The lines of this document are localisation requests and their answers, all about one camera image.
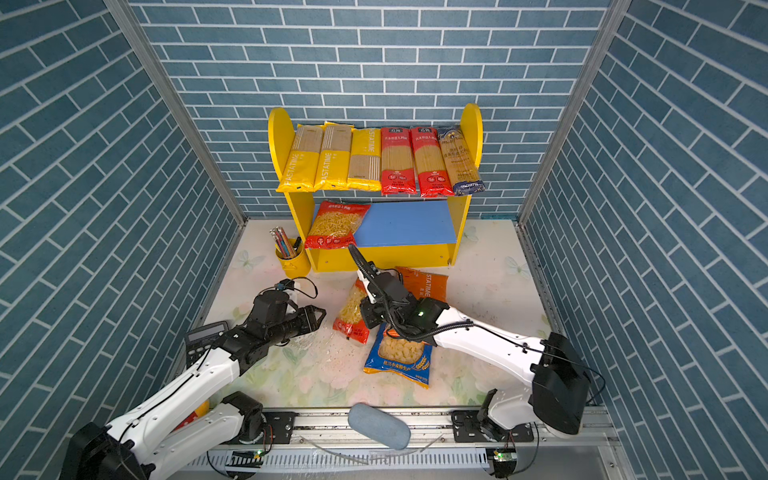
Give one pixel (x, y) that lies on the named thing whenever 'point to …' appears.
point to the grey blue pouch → (380, 425)
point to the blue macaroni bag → (410, 359)
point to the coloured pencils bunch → (283, 240)
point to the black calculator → (199, 340)
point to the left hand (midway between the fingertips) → (323, 314)
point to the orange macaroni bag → (425, 285)
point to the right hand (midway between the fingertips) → (359, 297)
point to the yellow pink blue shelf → (373, 198)
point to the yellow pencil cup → (294, 258)
